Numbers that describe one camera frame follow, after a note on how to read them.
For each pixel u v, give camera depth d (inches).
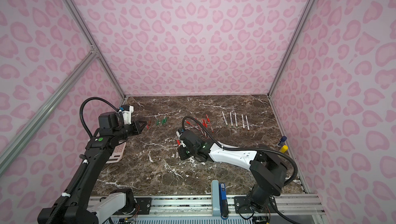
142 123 30.2
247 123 40.7
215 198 27.8
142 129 28.9
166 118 42.0
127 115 27.5
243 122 40.8
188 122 41.6
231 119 41.7
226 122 40.8
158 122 41.0
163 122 40.9
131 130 26.8
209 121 41.5
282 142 34.7
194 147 24.5
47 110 24.9
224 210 27.0
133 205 28.3
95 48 35.6
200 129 39.6
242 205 29.0
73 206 15.2
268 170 17.1
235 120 41.3
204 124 40.7
